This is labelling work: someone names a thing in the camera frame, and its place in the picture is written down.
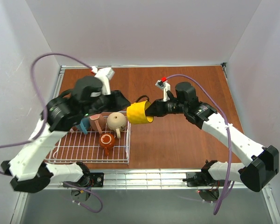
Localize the beige ceramic mug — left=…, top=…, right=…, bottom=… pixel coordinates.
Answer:
left=106, top=112, right=127, bottom=139

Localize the white and pink mug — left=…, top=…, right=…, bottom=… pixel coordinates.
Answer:
left=89, top=114, right=106, bottom=135

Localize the yellow enamel mug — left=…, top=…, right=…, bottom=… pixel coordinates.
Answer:
left=126, top=95, right=154, bottom=125

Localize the blue floral mug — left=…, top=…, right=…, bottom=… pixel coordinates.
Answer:
left=75, top=118, right=91, bottom=135

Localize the brown mug black interior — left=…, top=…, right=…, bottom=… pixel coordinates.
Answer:
left=99, top=133, right=115, bottom=156

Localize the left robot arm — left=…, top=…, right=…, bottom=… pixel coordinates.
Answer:
left=1, top=76, right=131, bottom=193

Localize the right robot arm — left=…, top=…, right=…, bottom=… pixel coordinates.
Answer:
left=145, top=80, right=279, bottom=192

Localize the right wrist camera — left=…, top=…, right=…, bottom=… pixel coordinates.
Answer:
left=155, top=77, right=171, bottom=102

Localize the white wire dish rack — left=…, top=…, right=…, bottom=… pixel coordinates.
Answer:
left=45, top=112, right=131, bottom=164

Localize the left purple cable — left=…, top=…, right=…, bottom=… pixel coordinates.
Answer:
left=0, top=53, right=104, bottom=213

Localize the purple cable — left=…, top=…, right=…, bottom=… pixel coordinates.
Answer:
left=165, top=74, right=235, bottom=215
left=0, top=53, right=104, bottom=213

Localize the aluminium frame rail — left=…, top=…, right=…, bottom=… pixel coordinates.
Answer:
left=11, top=63, right=280, bottom=224

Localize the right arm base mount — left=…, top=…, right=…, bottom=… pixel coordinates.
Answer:
left=182, top=171, right=225, bottom=187

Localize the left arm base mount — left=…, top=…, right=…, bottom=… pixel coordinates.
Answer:
left=85, top=173, right=105, bottom=188

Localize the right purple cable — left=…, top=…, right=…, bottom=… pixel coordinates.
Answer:
left=165, top=74, right=235, bottom=215

